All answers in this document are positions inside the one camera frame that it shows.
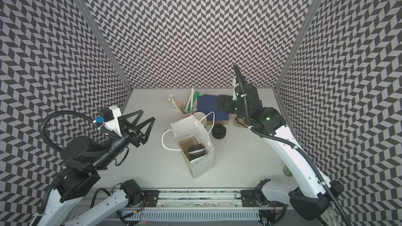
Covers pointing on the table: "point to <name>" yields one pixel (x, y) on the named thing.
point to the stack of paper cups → (199, 115)
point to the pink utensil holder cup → (186, 115)
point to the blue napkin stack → (207, 103)
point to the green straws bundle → (196, 94)
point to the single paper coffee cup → (196, 151)
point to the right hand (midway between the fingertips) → (226, 103)
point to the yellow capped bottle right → (287, 171)
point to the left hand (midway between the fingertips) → (149, 117)
